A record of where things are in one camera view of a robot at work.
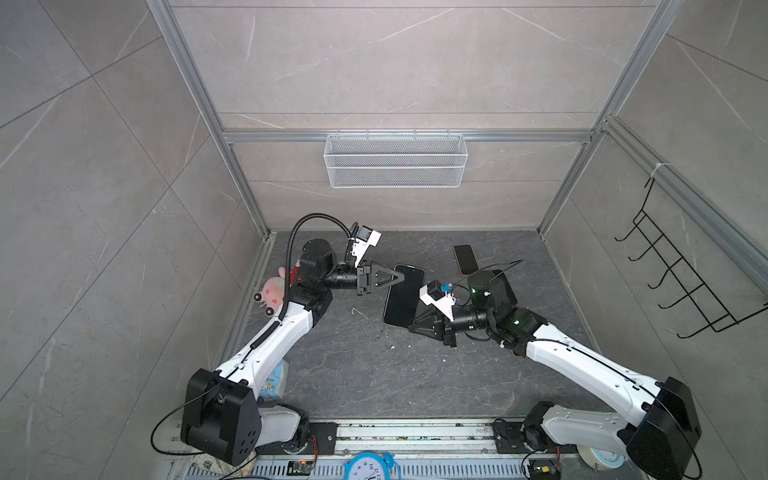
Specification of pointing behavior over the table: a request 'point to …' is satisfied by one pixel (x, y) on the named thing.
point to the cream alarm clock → (600, 459)
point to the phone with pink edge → (466, 259)
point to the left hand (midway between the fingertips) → (405, 278)
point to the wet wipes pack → (275, 386)
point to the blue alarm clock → (371, 466)
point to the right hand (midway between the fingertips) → (415, 326)
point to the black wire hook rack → (718, 316)
